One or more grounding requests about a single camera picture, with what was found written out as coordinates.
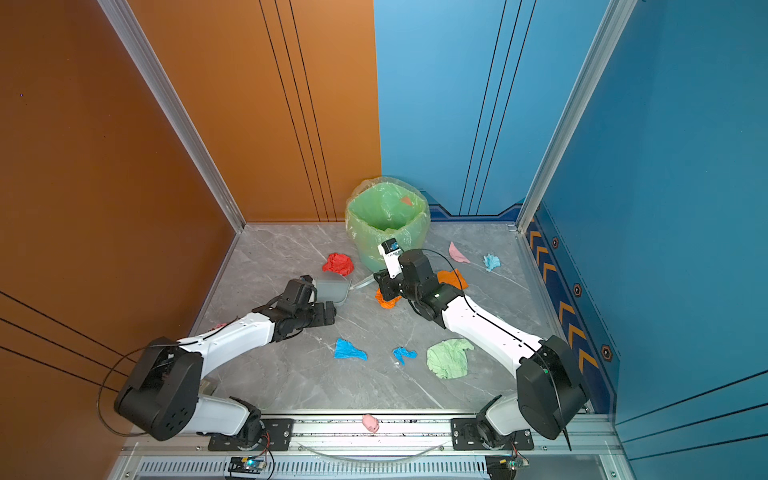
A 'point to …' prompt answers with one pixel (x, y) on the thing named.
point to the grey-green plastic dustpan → (337, 290)
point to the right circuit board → (504, 467)
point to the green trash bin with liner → (383, 208)
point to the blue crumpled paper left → (344, 349)
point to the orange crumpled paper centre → (385, 303)
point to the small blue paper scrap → (401, 353)
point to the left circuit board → (250, 464)
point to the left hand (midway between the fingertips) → (325, 309)
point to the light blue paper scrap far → (491, 262)
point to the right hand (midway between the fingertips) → (376, 274)
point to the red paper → (339, 263)
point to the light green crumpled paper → (448, 358)
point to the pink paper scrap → (456, 255)
